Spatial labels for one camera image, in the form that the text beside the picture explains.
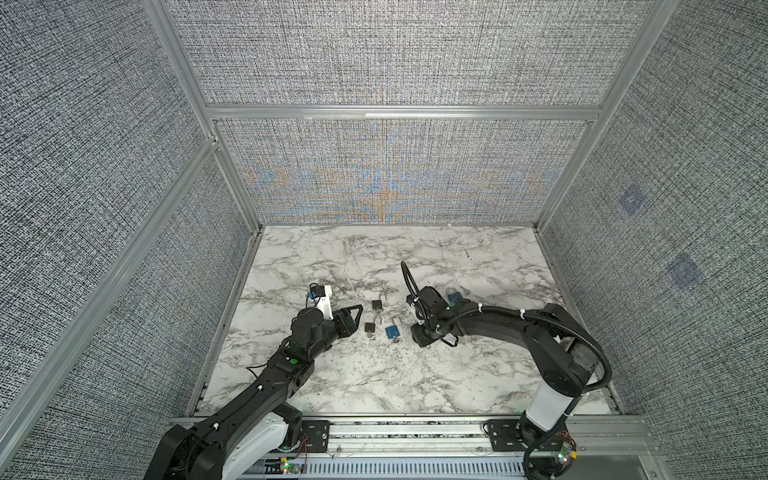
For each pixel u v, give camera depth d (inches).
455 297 39.4
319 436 28.8
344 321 28.1
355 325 29.1
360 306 31.2
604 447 28.8
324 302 28.8
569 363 18.2
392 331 35.6
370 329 36.1
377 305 38.2
